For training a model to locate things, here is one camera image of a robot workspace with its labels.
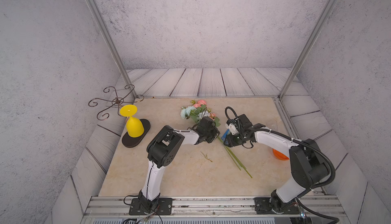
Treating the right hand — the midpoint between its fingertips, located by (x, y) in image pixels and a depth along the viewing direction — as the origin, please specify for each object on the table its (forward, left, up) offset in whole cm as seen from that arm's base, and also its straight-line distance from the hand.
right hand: (228, 142), depth 89 cm
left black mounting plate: (-32, +33, -4) cm, 46 cm away
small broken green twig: (-6, +13, -6) cm, 16 cm away
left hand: (+7, +2, -2) cm, 8 cm away
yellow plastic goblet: (-2, +48, +19) cm, 52 cm away
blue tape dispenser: (+6, 0, 0) cm, 6 cm away
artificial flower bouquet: (+25, +19, -1) cm, 32 cm away
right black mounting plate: (-31, -14, -5) cm, 34 cm away
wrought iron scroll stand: (+8, +58, +27) cm, 64 cm away
